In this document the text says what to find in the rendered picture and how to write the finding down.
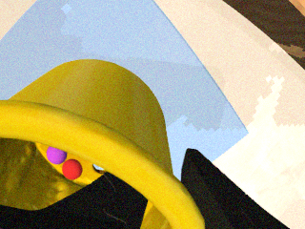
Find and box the yellow cup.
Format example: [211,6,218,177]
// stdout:
[0,58,206,229]

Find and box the purple marble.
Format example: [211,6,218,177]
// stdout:
[47,146,68,165]

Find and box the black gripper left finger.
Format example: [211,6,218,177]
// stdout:
[0,171,149,229]

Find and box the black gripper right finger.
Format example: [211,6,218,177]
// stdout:
[180,148,290,229]

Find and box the red marble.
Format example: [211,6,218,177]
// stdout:
[62,159,83,179]

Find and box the brown rectangular wooden block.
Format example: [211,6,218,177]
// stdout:
[222,0,305,70]

